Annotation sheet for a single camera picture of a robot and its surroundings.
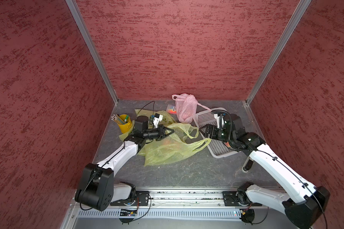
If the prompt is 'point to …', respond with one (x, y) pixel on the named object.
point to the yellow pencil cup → (125, 123)
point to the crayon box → (171, 109)
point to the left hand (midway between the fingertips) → (173, 133)
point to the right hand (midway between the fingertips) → (204, 133)
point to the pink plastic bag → (186, 105)
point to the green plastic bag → (182, 141)
